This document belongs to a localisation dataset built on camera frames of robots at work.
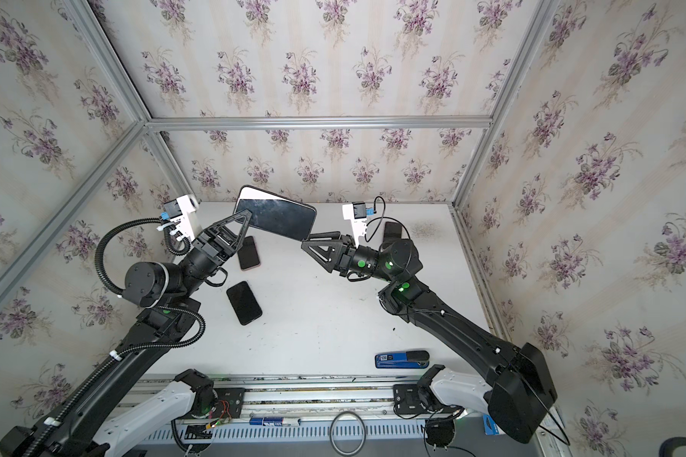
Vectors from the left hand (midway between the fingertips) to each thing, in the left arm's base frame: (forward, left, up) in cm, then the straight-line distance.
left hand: (251, 218), depth 51 cm
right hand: (0, -11, -7) cm, 13 cm away
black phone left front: (+8, +16, -51) cm, 54 cm away
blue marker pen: (-26, 0, -46) cm, 53 cm away
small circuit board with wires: (-28, +19, -51) cm, 61 cm away
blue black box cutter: (-13, -37, -43) cm, 58 cm away
